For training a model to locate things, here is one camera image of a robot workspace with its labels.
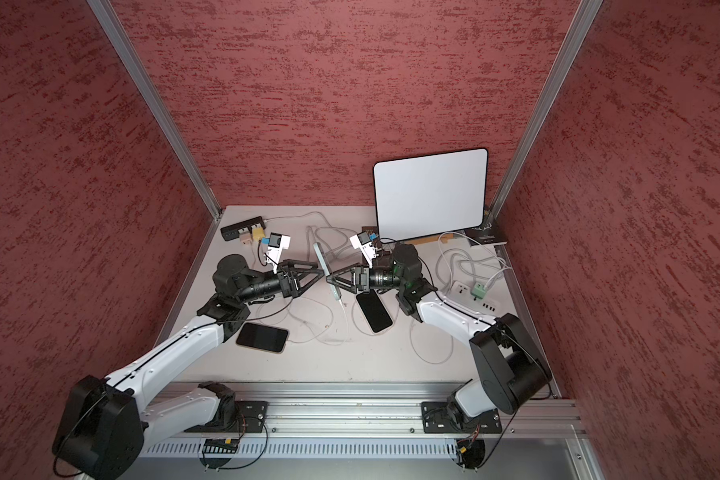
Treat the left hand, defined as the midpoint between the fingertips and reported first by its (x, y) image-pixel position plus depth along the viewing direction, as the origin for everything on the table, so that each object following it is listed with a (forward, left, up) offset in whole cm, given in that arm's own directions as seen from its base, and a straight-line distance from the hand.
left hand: (319, 275), depth 72 cm
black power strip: (+33, +40, -23) cm, 57 cm away
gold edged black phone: (-5, +20, -28) cm, 35 cm away
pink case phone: (0, -2, +5) cm, 5 cm away
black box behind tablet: (+38, -61, -27) cm, 77 cm away
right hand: (-2, -3, -1) cm, 4 cm away
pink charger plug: (+31, +34, -24) cm, 52 cm away
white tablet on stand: (+37, -34, -7) cm, 50 cm away
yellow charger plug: (+33, +30, -23) cm, 50 cm away
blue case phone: (+3, -14, -25) cm, 29 cm away
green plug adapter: (+7, -47, -20) cm, 52 cm away
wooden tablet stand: (+30, -39, -21) cm, 54 cm away
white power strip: (+8, -43, -23) cm, 49 cm away
